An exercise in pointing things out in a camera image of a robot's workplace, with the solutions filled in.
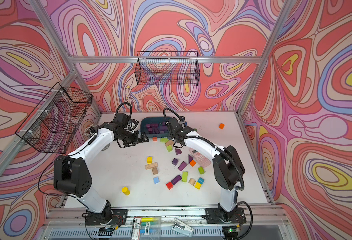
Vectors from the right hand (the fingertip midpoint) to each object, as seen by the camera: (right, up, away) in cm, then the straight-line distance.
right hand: (175, 138), depth 91 cm
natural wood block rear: (-4, -3, +8) cm, 10 cm away
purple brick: (-14, +5, +17) cm, 23 cm away
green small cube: (-4, -7, +7) cm, 11 cm away
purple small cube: (0, -14, 0) cm, 14 cm away
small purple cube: (-18, +5, +16) cm, 25 cm away
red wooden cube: (-3, -26, -8) cm, 27 cm away
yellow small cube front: (+13, -26, -7) cm, 30 cm away
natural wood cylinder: (+10, -24, -6) cm, 27 cm away
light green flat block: (-8, -2, +11) cm, 14 cm away
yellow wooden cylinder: (-26, -27, -13) cm, 39 cm away
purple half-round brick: (-16, +8, +20) cm, 27 cm away
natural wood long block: (-15, -17, 0) cm, 22 cm away
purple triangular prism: (+2, -9, +6) cm, 11 cm away
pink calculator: (+17, -14, +2) cm, 22 cm away
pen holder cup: (-50, +5, -5) cm, 51 cm away
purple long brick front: (+1, -23, -6) cm, 24 cm away
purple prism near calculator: (+9, -13, +2) cm, 16 cm away
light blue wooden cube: (-11, -24, -4) cm, 27 cm away
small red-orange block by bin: (-14, -1, +12) cm, 18 cm away
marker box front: (-13, -41, -22) cm, 48 cm away
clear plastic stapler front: (+3, -40, -21) cm, 46 cm away
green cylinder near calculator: (+16, -19, -3) cm, 25 cm away
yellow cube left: (-16, -14, +3) cm, 22 cm away
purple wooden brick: (-9, +6, +18) cm, 21 cm away
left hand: (-18, -2, -4) cm, 18 cm away
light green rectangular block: (+6, -22, -4) cm, 23 cm away
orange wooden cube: (+35, +8, +20) cm, 41 cm away
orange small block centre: (+11, -15, +1) cm, 19 cm away
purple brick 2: (+5, -17, 0) cm, 18 cm away
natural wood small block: (-12, -19, -3) cm, 23 cm away
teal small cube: (+15, -24, -7) cm, 29 cm away
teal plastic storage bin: (-16, +7, +17) cm, 24 cm away
